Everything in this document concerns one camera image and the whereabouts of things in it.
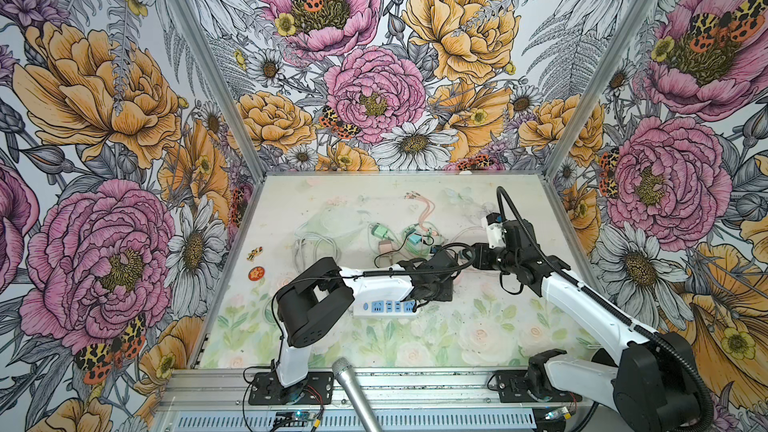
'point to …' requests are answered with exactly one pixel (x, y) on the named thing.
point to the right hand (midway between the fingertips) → (470, 261)
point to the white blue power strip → (383, 308)
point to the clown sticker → (255, 252)
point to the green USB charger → (379, 230)
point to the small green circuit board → (301, 416)
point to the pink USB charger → (385, 246)
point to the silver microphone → (348, 377)
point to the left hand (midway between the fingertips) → (443, 296)
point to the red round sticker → (256, 273)
